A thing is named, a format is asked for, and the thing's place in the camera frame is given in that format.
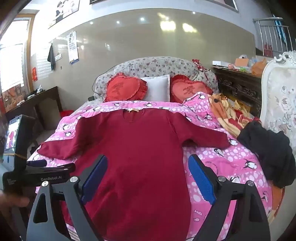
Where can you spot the dark hanging cloth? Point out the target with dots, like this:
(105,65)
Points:
(51,58)

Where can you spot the metal stair railing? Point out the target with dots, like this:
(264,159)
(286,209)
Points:
(272,34)

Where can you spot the red plastic bag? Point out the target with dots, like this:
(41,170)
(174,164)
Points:
(66,114)

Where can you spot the black garment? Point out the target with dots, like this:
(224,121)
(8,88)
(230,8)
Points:
(270,153)

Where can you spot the orange cardboard box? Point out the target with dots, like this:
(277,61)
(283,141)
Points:
(241,62)

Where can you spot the pink penguin print blanket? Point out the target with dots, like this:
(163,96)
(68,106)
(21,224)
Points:
(233,160)

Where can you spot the white ornate floral chair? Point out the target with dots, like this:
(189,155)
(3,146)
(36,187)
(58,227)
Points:
(279,97)

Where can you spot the flat white box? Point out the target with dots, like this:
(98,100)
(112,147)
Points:
(220,63)

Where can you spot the dark wooden desk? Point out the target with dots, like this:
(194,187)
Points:
(44,96)

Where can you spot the dark carved wooden cabinet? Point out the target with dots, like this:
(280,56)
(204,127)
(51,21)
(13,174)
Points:
(240,85)

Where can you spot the dark red sweater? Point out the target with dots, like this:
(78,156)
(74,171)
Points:
(141,157)

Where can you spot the red paper wall sticker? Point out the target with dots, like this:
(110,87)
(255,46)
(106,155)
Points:
(34,74)

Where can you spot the red heart pillow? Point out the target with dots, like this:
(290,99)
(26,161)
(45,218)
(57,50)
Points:
(189,90)
(124,87)

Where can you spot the person's left hand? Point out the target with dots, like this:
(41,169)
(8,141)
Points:
(13,204)

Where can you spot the white square pillow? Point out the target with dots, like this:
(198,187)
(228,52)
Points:
(157,89)

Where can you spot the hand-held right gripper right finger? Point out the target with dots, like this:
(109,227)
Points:
(201,180)

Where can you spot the brown printed board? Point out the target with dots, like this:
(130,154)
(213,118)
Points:
(12,97)

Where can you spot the orange cartoon print blanket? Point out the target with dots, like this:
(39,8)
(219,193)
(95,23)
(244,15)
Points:
(226,111)

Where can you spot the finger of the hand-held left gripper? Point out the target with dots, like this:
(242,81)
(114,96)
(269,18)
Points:
(37,163)
(62,168)

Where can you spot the orange plastic bag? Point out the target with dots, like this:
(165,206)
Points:
(259,68)

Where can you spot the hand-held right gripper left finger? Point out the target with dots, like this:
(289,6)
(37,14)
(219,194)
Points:
(92,183)

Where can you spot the window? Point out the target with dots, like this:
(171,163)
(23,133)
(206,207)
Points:
(13,60)

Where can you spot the wall poster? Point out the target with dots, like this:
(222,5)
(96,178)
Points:
(64,11)

